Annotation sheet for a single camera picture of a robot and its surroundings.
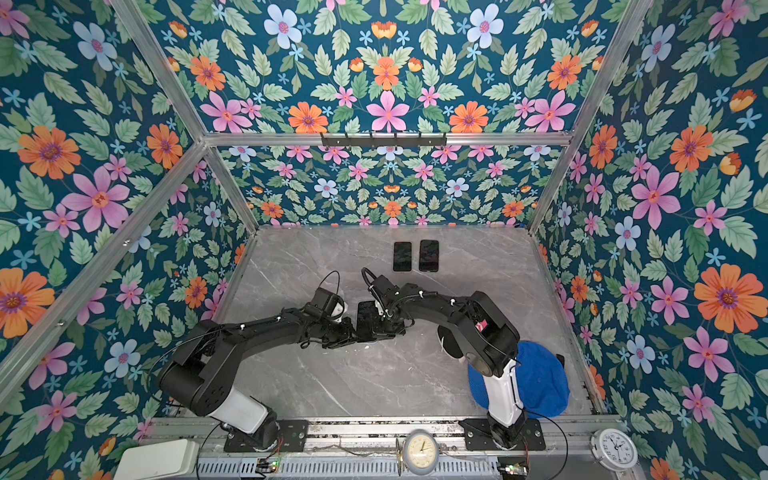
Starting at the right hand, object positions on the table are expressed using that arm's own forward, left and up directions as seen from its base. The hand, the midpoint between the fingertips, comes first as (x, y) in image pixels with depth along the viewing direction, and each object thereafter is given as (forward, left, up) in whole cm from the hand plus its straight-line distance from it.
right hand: (372, 335), depth 89 cm
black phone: (+33, -19, -2) cm, 38 cm away
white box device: (-31, +47, +2) cm, 56 cm away
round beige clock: (-30, -14, +2) cm, 33 cm away
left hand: (0, +2, +2) cm, 3 cm away
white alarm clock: (-29, -59, +1) cm, 66 cm away
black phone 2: (+1, +1, +9) cm, 9 cm away
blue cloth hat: (-13, -48, -2) cm, 50 cm away
